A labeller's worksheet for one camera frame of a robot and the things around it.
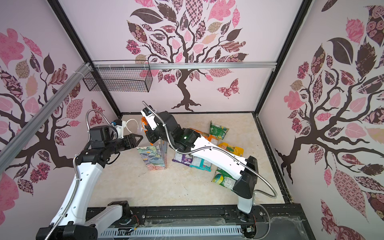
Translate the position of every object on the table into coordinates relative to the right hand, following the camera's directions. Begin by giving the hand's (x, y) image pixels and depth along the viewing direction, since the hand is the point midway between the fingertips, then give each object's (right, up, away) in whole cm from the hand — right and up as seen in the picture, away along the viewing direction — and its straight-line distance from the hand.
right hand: (146, 123), depth 65 cm
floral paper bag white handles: (+1, -18, +12) cm, 21 cm away
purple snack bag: (+15, -22, +27) cm, 38 cm away
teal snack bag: (+26, -24, +24) cm, 43 cm away
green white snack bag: (+38, -31, +18) cm, 53 cm away
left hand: (-7, -9, +9) cm, 14 cm away
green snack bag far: (+38, -5, +38) cm, 54 cm away
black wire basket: (-28, +31, +29) cm, 51 cm away
